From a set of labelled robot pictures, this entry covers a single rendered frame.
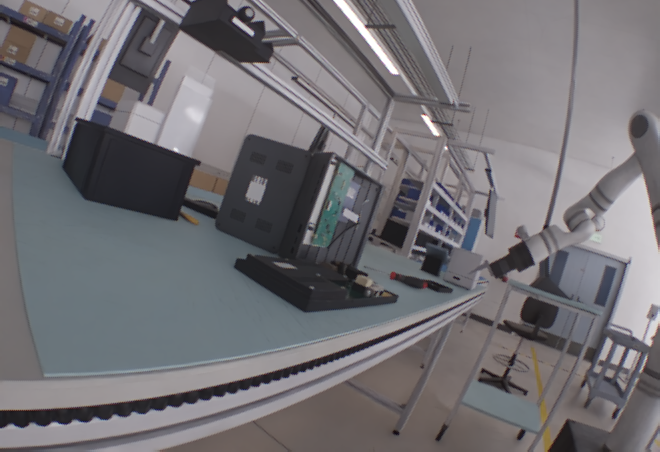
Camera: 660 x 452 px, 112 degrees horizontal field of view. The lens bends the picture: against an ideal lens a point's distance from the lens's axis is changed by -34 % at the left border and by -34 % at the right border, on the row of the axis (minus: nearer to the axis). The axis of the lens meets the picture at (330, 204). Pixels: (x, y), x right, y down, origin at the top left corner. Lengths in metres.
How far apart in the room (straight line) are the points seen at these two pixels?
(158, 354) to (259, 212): 0.48
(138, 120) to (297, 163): 0.46
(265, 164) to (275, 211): 0.10
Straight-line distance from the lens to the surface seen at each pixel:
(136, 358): 0.20
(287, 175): 0.64
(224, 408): 0.27
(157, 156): 0.60
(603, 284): 7.40
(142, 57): 2.33
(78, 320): 0.23
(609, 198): 0.93
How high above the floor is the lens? 1.11
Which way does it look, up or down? 1 degrees up
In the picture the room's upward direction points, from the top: 19 degrees clockwise
